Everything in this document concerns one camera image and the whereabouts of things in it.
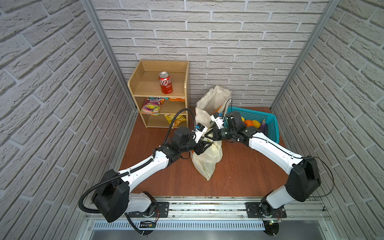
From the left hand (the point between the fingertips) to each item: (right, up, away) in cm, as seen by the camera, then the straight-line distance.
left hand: (209, 140), depth 76 cm
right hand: (-2, +3, +2) cm, 4 cm away
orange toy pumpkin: (+30, +9, +26) cm, 41 cm away
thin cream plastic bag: (-2, -12, +2) cm, 12 cm away
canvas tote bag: (+8, +25, +33) cm, 43 cm away
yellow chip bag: (-20, +11, +30) cm, 38 cm away
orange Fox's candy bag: (-21, +25, +24) cm, 40 cm away
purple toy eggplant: (+40, +6, +25) cm, 47 cm away
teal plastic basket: (+34, +15, +30) cm, 48 cm away
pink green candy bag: (-35, +20, +16) cm, 44 cm away
